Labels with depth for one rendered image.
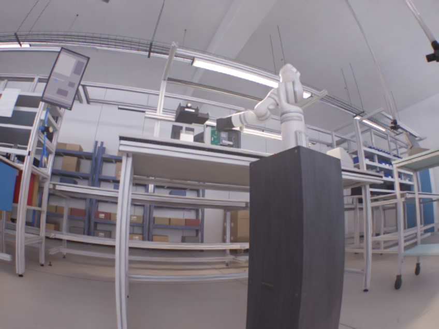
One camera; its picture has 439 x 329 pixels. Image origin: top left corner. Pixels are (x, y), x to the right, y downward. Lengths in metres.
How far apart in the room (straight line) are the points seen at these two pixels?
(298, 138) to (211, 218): 4.90
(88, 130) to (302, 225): 5.48
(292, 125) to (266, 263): 0.48
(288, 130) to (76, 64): 1.82
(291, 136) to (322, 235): 0.35
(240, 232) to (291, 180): 4.13
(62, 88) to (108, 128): 3.77
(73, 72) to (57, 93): 0.24
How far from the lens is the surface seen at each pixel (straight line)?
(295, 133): 0.81
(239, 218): 4.74
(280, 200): 0.69
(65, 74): 2.12
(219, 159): 1.09
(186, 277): 1.92
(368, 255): 2.05
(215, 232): 5.61
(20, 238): 2.14
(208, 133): 1.37
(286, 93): 0.90
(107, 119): 5.82
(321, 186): 0.72
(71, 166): 5.11
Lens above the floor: 0.63
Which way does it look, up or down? 15 degrees up
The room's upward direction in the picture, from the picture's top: 1 degrees clockwise
